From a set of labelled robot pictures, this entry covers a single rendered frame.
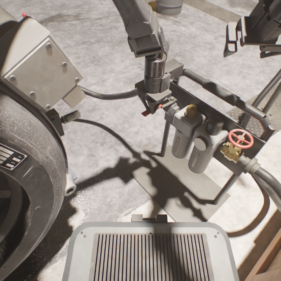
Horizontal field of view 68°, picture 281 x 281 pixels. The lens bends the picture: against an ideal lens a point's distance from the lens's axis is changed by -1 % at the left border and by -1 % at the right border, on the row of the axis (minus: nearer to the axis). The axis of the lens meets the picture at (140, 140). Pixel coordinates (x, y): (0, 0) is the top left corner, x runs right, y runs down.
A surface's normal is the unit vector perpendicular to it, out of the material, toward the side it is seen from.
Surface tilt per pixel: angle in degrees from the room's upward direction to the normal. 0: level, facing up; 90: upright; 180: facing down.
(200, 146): 90
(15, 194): 73
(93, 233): 0
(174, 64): 0
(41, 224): 90
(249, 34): 30
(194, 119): 0
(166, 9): 95
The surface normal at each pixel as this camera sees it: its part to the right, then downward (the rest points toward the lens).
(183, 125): -0.76, 0.50
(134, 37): -0.06, 0.96
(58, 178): 0.84, 0.46
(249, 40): 0.02, -0.15
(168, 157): 0.02, -0.62
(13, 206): -0.08, 0.43
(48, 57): 0.66, 0.60
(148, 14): 0.82, -0.06
